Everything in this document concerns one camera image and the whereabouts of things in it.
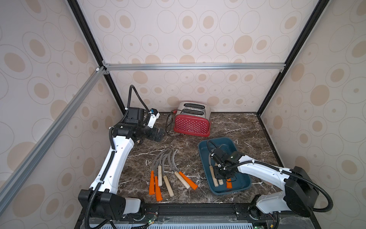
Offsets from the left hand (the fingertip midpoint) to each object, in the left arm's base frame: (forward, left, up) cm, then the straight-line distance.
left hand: (161, 129), depth 75 cm
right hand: (-15, -34, -23) cm, 44 cm away
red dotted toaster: (+18, -18, -10) cm, 27 cm away
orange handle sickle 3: (-16, -14, -26) cm, 34 cm away
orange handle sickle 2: (-24, +2, -26) cm, 35 cm away
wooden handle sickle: (-18, -2, -25) cm, 31 cm away
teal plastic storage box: (-18, -47, -27) cm, 57 cm away
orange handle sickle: (-15, +7, -26) cm, 31 cm away
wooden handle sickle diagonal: (-20, -33, -20) cm, 43 cm away
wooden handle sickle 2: (-14, -8, -25) cm, 30 cm away
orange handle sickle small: (-20, -38, -25) cm, 50 cm away
